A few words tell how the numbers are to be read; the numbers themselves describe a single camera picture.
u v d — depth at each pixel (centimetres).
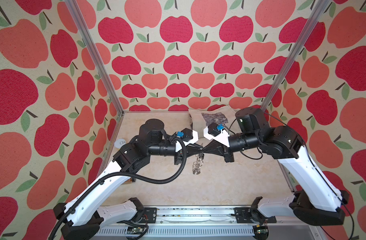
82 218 37
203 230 78
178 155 47
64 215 37
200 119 106
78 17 72
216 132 42
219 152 49
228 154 44
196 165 53
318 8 70
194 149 51
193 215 76
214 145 49
